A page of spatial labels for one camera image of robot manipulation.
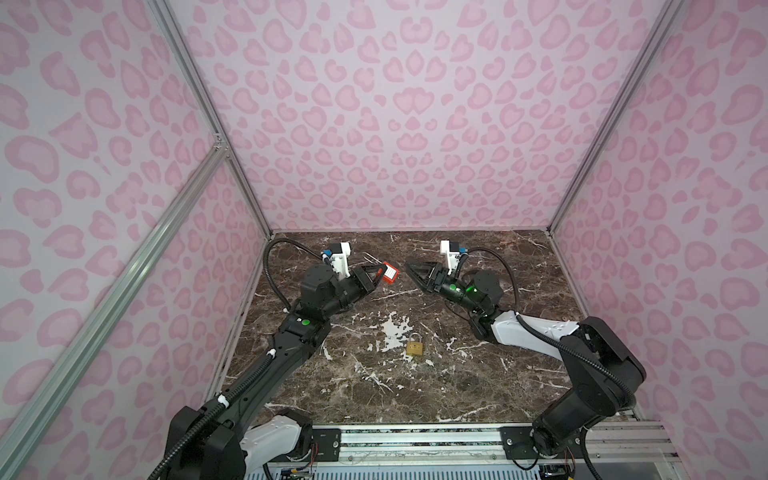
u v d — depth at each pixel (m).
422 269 0.68
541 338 0.50
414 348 0.88
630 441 0.75
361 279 0.65
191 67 0.77
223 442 0.38
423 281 0.68
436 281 0.68
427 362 0.87
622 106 0.84
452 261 0.72
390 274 0.73
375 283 0.68
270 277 1.09
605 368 0.47
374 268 0.73
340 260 0.69
